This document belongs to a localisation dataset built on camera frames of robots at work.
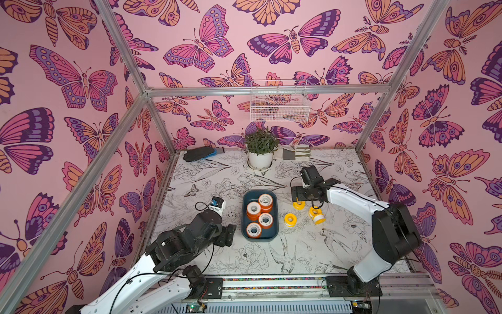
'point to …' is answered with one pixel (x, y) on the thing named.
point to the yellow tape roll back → (299, 205)
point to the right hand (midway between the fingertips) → (297, 194)
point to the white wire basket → (279, 108)
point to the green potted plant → (261, 142)
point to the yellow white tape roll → (316, 214)
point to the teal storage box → (271, 234)
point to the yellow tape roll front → (290, 219)
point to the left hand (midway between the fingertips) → (228, 223)
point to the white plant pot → (260, 161)
